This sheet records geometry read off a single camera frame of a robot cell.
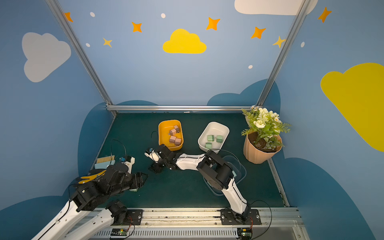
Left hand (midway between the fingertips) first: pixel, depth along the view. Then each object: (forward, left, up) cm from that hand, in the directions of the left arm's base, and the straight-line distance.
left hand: (144, 174), depth 72 cm
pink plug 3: (+31, -8, -15) cm, 35 cm away
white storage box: (+42, -40, -15) cm, 60 cm away
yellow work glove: (+2, +34, -12) cm, 36 cm away
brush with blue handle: (+13, +34, -16) cm, 40 cm away
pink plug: (+39, -11, -13) cm, 43 cm away
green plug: (+33, -36, -15) cm, 51 cm away
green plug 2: (+33, -42, -15) cm, 55 cm away
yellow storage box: (+42, -1, -15) cm, 45 cm away
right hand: (+13, +1, -13) cm, 18 cm away
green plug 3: (+27, -34, -15) cm, 46 cm away
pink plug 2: (+36, -8, -13) cm, 40 cm away
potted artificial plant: (+22, -63, +4) cm, 67 cm away
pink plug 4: (+29, -13, -14) cm, 34 cm away
